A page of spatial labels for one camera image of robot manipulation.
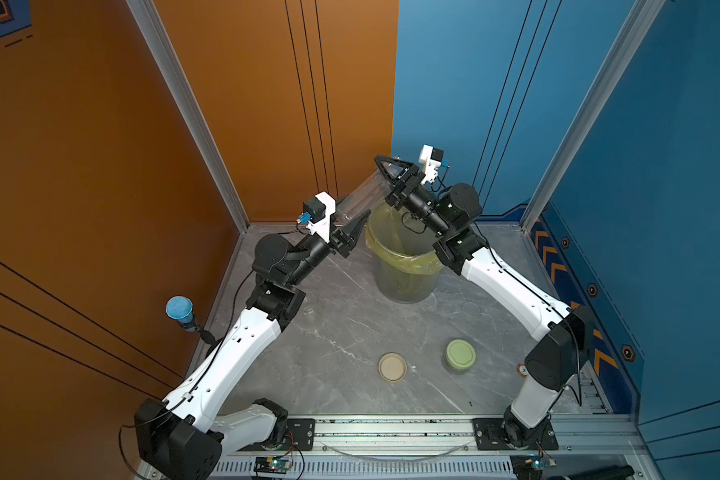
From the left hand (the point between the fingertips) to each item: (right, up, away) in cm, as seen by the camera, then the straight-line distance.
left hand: (359, 201), depth 58 cm
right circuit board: (+42, -60, +12) cm, 74 cm away
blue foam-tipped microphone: (-38, -22, +5) cm, 44 cm away
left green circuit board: (-22, -61, +13) cm, 66 cm away
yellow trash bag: (+13, -7, +40) cm, 42 cm away
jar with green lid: (+27, -38, +23) cm, 52 cm away
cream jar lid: (+8, -43, +26) cm, 50 cm away
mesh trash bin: (+13, -21, +32) cm, 41 cm away
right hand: (+4, +8, +2) cm, 9 cm away
